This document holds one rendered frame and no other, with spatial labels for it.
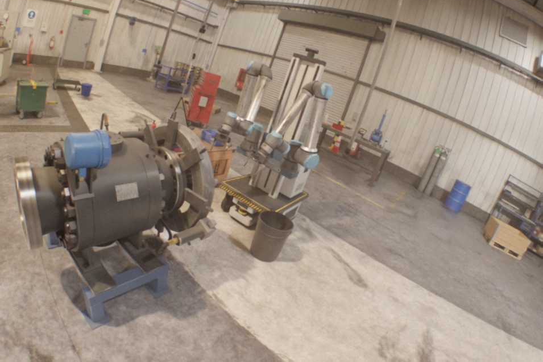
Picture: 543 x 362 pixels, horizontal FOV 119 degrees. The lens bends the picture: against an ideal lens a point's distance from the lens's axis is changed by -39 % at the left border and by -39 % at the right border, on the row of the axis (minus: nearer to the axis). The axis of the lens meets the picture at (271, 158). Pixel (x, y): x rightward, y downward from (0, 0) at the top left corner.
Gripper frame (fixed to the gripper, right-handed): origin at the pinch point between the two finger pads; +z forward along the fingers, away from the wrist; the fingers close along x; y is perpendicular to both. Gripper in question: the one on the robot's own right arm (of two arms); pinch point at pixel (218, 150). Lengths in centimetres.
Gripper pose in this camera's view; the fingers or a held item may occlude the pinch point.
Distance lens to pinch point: 215.9
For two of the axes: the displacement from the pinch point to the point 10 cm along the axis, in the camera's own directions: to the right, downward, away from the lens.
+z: -3.4, 9.3, -1.6
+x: -9.1, -2.8, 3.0
